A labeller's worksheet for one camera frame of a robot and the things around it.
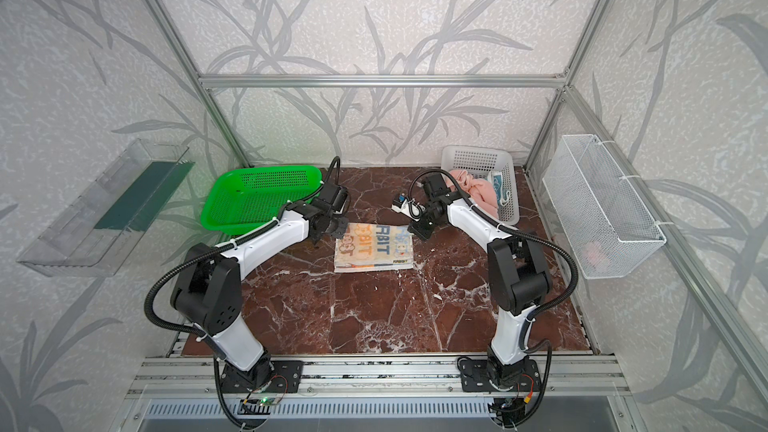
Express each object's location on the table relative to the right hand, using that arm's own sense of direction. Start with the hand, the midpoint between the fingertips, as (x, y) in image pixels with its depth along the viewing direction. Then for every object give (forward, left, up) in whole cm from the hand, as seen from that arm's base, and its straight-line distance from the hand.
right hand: (414, 217), depth 94 cm
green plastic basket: (+14, +66, -9) cm, 68 cm away
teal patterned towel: (+21, -32, -6) cm, 38 cm away
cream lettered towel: (-6, +13, -8) cm, 17 cm away
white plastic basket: (+29, -27, -4) cm, 40 cm away
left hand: (0, +23, +2) cm, 24 cm away
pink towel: (+11, -23, -1) cm, 26 cm away
